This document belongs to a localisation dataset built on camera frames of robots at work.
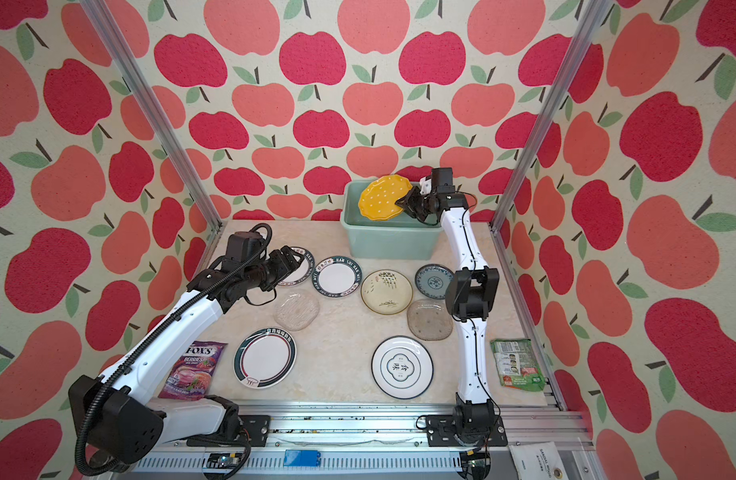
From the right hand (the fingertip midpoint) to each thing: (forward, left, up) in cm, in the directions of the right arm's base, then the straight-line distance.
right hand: (402, 200), depth 96 cm
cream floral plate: (-20, +3, -24) cm, 31 cm away
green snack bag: (-42, -36, -24) cm, 60 cm away
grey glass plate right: (-29, -12, -25) cm, 40 cm away
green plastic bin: (-5, -1, -12) cm, 14 cm away
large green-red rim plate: (-47, +38, -24) cm, 65 cm away
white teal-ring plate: (-45, -3, -24) cm, 51 cm away
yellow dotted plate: (+3, +8, -3) cm, 9 cm away
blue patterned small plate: (-14, -13, -24) cm, 31 cm away
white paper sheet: (-64, -36, -23) cm, 77 cm away
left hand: (-29, +26, +1) cm, 39 cm away
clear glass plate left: (-30, +32, -23) cm, 50 cm away
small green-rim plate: (-16, +21, -24) cm, 36 cm away
